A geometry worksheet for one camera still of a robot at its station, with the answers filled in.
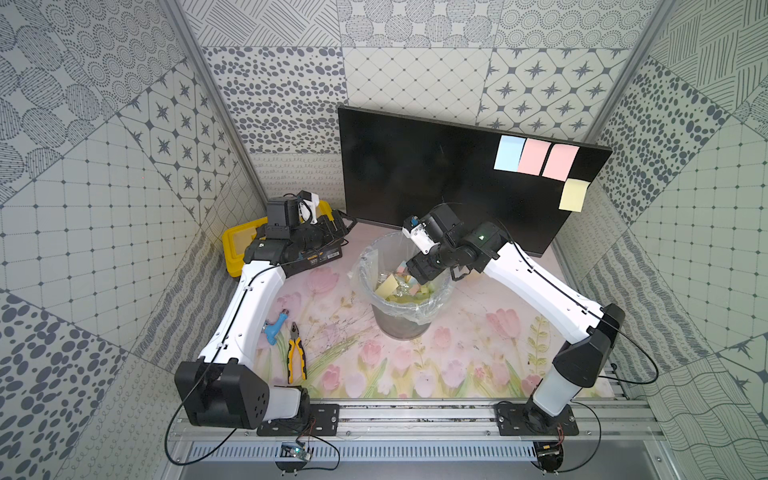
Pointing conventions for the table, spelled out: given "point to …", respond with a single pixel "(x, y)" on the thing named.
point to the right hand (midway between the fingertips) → (426, 263)
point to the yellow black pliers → (294, 338)
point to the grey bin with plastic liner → (402, 307)
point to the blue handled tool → (271, 330)
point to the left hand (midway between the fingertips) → (341, 220)
